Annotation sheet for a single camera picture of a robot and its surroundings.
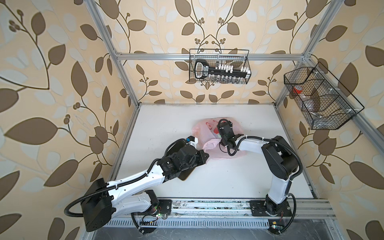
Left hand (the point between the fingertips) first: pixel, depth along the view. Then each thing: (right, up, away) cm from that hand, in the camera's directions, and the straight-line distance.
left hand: (212, 155), depth 74 cm
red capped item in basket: (+52, +36, +14) cm, 65 cm away
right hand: (+3, +8, +23) cm, 25 cm away
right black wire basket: (+56, +26, 0) cm, 62 cm away
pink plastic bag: (-2, +9, +12) cm, 16 cm away
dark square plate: (-15, -13, +11) cm, 23 cm away
